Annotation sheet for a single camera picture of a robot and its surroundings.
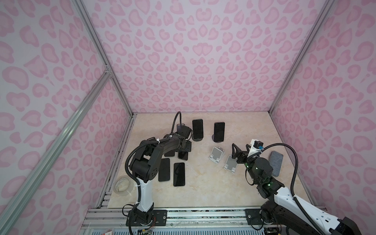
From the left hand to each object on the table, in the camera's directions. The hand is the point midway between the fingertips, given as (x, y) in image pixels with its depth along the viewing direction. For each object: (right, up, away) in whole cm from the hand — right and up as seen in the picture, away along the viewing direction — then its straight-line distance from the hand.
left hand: (186, 145), depth 99 cm
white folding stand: (+19, -4, -11) cm, 22 cm away
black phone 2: (+24, +9, +12) cm, 29 cm away
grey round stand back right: (+19, +4, +2) cm, 19 cm away
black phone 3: (-10, -5, -4) cm, 12 cm away
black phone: (-13, -14, -10) cm, 22 cm away
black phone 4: (-2, -6, -2) cm, 7 cm away
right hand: (+29, +4, -22) cm, 37 cm away
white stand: (+27, -9, -13) cm, 32 cm away
